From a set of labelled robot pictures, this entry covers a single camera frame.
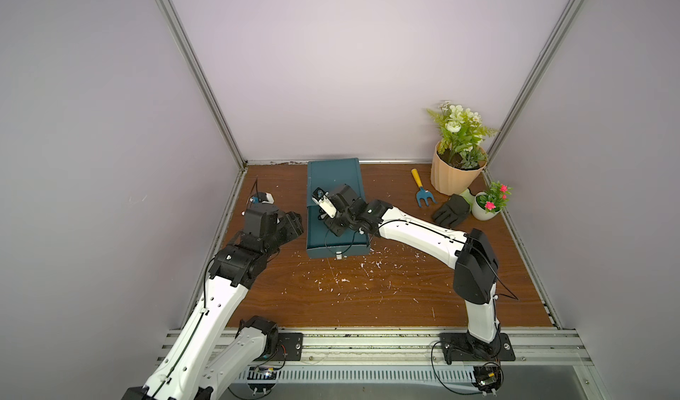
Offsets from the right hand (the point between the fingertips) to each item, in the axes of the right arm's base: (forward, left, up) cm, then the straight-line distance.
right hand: (330, 207), depth 83 cm
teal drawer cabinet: (+11, +1, +3) cm, 12 cm away
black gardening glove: (+11, -47, -18) cm, 51 cm away
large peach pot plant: (+27, -48, -3) cm, 55 cm away
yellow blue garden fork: (+22, -36, -19) cm, 46 cm away
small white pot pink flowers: (+7, -55, -7) cm, 56 cm away
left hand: (-8, +8, +7) cm, 13 cm away
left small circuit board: (-44, +17, -21) cm, 52 cm away
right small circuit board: (-42, -45, -21) cm, 65 cm away
